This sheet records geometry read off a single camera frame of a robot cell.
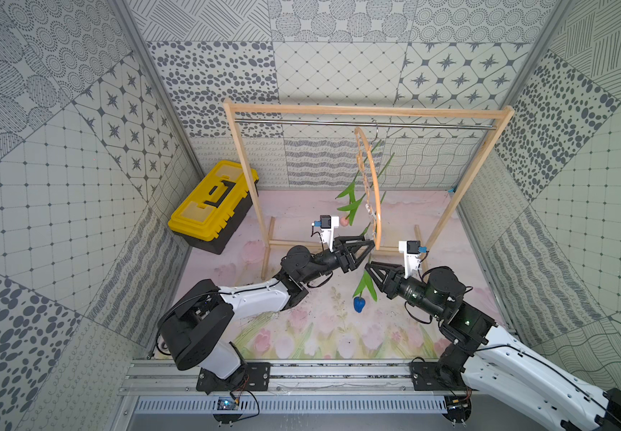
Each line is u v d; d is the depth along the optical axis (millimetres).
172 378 758
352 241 696
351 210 862
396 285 612
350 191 903
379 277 686
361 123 569
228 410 707
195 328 436
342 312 864
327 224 650
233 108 554
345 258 627
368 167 623
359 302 734
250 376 733
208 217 882
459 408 716
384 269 636
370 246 664
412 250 623
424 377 731
